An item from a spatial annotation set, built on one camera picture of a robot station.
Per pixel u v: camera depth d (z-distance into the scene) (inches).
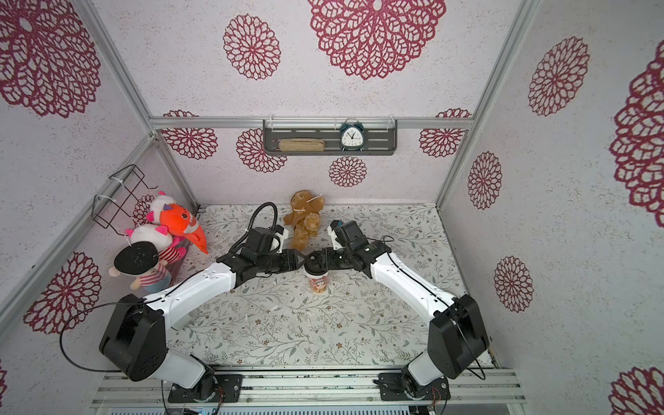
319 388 29.8
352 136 35.4
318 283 33.4
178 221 35.2
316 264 31.9
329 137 35.4
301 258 31.3
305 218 38.1
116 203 29.9
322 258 29.1
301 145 34.5
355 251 24.5
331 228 30.4
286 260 29.4
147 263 30.7
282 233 31.2
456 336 16.6
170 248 36.3
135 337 16.8
